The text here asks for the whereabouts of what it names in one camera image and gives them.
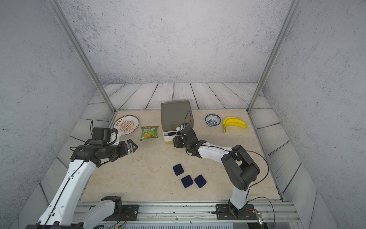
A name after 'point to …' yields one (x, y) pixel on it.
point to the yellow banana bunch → (235, 121)
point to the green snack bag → (149, 132)
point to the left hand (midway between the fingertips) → (133, 148)
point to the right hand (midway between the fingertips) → (176, 139)
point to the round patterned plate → (126, 124)
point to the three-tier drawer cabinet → (173, 114)
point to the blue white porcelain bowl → (212, 119)
